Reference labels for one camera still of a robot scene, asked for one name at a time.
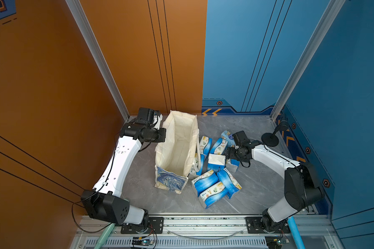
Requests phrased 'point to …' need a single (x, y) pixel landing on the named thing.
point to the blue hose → (295, 233)
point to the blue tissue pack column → (233, 166)
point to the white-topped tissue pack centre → (216, 162)
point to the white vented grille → (174, 243)
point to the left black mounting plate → (155, 226)
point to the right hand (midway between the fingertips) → (232, 155)
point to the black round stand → (271, 139)
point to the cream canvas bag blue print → (179, 154)
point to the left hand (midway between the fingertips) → (164, 133)
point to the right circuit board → (275, 242)
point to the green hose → (103, 239)
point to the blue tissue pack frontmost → (212, 194)
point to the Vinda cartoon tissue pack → (229, 137)
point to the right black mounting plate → (254, 226)
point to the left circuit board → (142, 241)
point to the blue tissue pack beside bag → (198, 168)
